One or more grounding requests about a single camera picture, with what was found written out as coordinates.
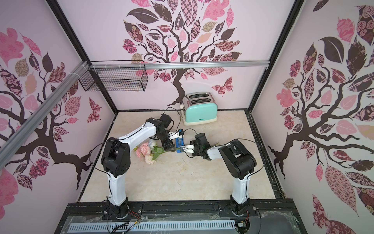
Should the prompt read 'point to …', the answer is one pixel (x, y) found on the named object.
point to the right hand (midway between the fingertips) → (190, 141)
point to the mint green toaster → (199, 107)
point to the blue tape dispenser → (179, 142)
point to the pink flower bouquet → (148, 150)
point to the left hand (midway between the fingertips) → (170, 146)
